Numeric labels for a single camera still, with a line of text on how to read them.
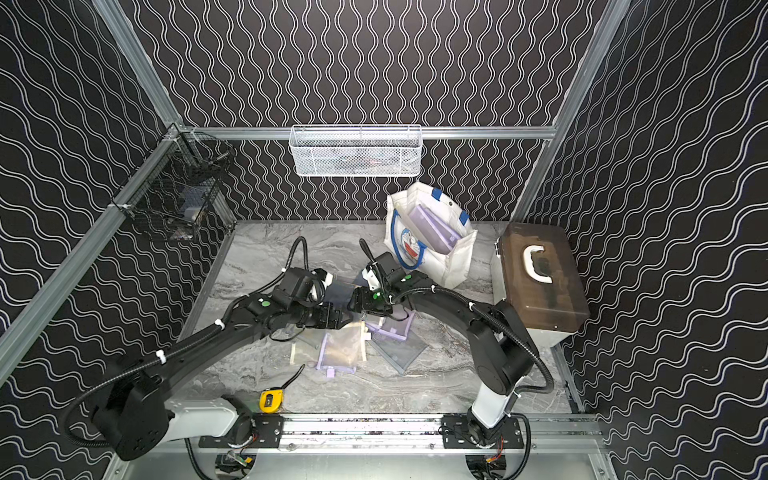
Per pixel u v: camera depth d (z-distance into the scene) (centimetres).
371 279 81
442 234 95
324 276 76
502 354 46
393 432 76
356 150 125
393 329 91
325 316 71
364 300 76
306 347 88
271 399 78
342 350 86
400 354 88
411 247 96
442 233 95
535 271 80
